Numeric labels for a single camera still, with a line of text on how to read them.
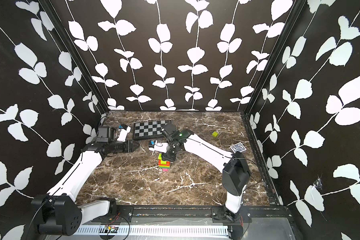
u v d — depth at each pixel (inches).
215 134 41.5
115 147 26.5
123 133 29.2
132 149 29.2
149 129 42.1
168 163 32.2
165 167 33.8
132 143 29.3
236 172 17.7
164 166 33.4
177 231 27.6
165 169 35.1
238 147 38.7
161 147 27.0
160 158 30.7
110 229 27.6
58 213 15.2
